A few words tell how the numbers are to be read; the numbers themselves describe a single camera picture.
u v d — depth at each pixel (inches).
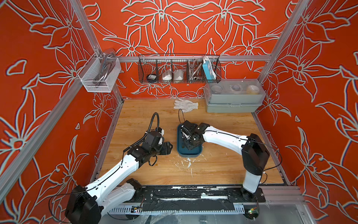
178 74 36.9
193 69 32.5
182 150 35.3
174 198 28.7
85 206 15.0
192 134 26.3
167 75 35.6
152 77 37.8
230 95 39.1
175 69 39.6
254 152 19.5
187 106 44.8
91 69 31.5
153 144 24.0
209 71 34.5
